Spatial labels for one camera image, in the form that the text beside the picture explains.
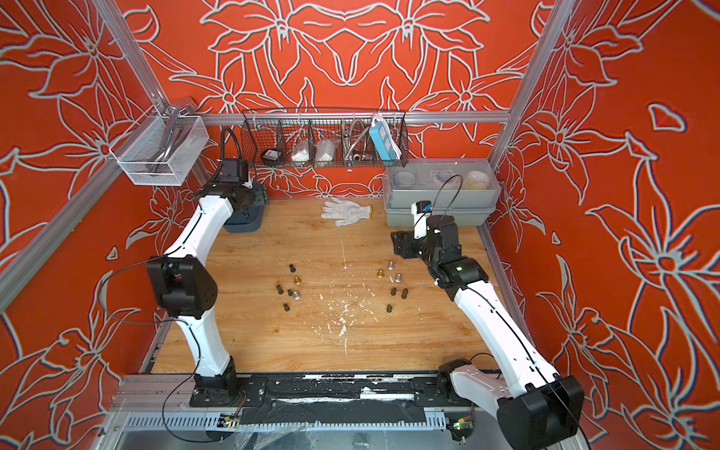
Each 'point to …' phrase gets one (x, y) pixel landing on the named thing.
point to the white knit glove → (348, 212)
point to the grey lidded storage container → (463, 187)
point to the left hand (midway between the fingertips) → (255, 194)
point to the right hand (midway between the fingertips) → (397, 231)
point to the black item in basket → (270, 157)
